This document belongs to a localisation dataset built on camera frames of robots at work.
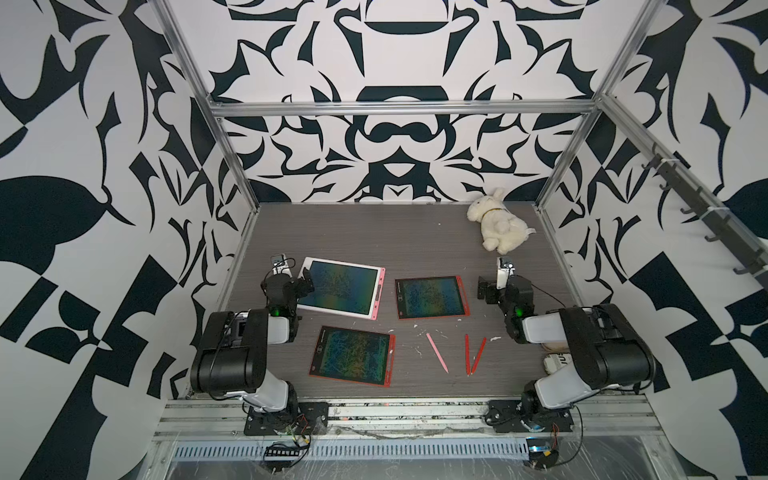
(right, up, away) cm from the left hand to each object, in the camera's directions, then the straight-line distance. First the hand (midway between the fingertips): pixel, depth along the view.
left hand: (285, 268), depth 94 cm
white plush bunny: (+69, +12, +6) cm, 70 cm away
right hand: (+66, -1, +2) cm, 66 cm away
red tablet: (+45, -9, +2) cm, 46 cm away
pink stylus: (+45, -22, -9) cm, 51 cm away
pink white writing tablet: (+17, -7, +4) cm, 19 cm away
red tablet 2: (+23, -23, -9) cm, 34 cm away
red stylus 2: (+57, -23, -9) cm, 62 cm away
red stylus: (+53, -26, -12) cm, 61 cm away
